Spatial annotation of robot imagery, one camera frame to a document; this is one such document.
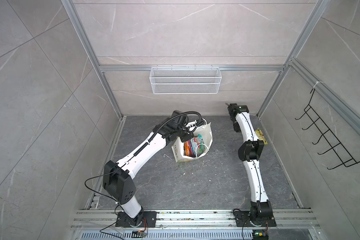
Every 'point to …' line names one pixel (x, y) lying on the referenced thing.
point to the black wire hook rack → (339, 149)
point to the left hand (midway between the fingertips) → (192, 125)
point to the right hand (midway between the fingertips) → (245, 127)
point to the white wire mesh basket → (185, 80)
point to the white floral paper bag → (178, 147)
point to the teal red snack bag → (197, 147)
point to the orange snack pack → (186, 148)
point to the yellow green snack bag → (260, 136)
